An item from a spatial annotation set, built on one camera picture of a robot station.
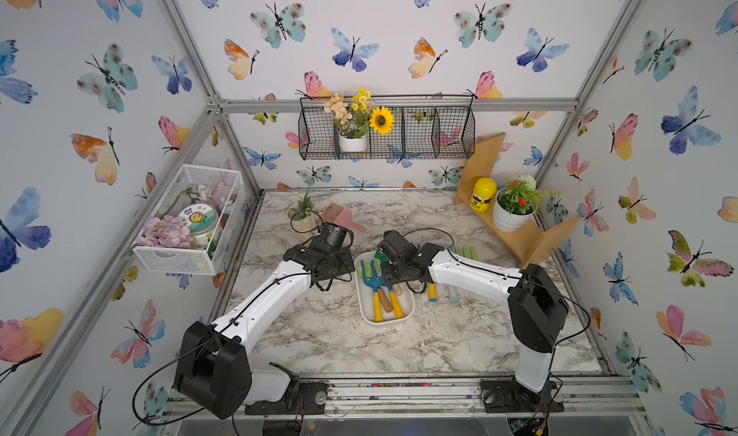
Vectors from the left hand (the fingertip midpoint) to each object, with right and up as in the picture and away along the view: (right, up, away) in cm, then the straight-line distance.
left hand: (348, 260), depth 84 cm
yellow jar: (+44, +22, +13) cm, 51 cm away
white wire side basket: (-33, +20, -5) cm, 40 cm away
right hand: (+12, -3, +4) cm, 13 cm away
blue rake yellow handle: (+26, -11, +7) cm, 29 cm away
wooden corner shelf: (+54, +3, +5) cm, 55 cm away
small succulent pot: (-18, +13, +19) cm, 30 cm away
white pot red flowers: (+50, +17, +3) cm, 53 cm away
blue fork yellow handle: (+8, -8, +8) cm, 14 cm away
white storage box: (+14, -15, +4) cm, 21 cm away
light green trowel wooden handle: (+40, +1, +18) cm, 44 cm away
